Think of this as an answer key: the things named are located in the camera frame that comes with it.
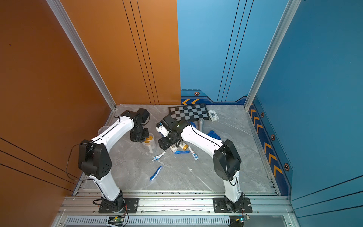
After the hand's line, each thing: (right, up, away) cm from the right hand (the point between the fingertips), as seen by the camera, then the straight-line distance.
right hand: (166, 142), depth 84 cm
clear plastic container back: (-10, -1, +1) cm, 10 cm away
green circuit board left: (-23, -38, -12) cm, 46 cm away
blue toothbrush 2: (+7, -8, +8) cm, 13 cm away
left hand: (-14, +2, +5) cm, 14 cm away
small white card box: (+34, +17, +28) cm, 47 cm away
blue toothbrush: (-6, -18, +1) cm, 19 cm away
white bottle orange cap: (-11, +1, +2) cm, 11 cm away
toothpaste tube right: (+17, -9, +8) cm, 21 cm away
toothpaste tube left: (-7, -11, +6) cm, 14 cm away
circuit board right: (+38, -37, -14) cm, 55 cm away
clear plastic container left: (-42, +8, +8) cm, 43 cm away
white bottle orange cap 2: (+4, -5, +8) cm, 10 cm away
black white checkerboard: (+17, +19, +28) cm, 38 cm away
